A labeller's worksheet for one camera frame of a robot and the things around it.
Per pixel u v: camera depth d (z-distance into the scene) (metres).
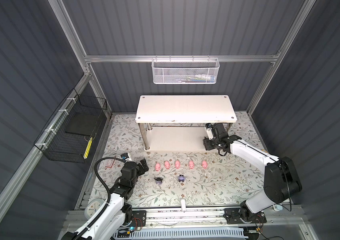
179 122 1.15
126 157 0.74
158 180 0.82
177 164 0.91
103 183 0.61
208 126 0.81
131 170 0.64
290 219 0.74
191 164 0.91
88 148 0.68
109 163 0.92
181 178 0.85
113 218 0.58
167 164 0.91
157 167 0.90
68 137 0.71
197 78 0.91
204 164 0.91
